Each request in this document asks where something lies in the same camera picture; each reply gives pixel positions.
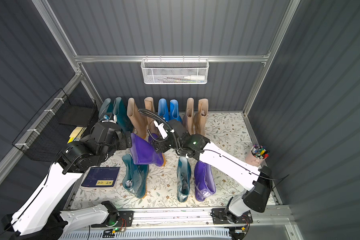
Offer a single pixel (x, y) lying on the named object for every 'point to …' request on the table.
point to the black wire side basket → (43, 139)
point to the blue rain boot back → (174, 110)
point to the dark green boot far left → (107, 108)
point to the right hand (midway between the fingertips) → (159, 138)
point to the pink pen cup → (257, 154)
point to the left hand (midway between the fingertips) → (122, 136)
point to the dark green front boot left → (135, 176)
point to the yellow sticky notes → (74, 134)
